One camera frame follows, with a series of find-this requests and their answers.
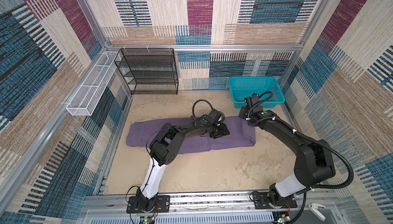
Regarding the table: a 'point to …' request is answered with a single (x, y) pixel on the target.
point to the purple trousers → (241, 131)
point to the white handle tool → (314, 207)
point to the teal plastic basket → (240, 88)
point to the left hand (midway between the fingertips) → (228, 132)
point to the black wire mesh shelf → (149, 71)
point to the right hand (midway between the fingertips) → (244, 113)
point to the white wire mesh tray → (82, 102)
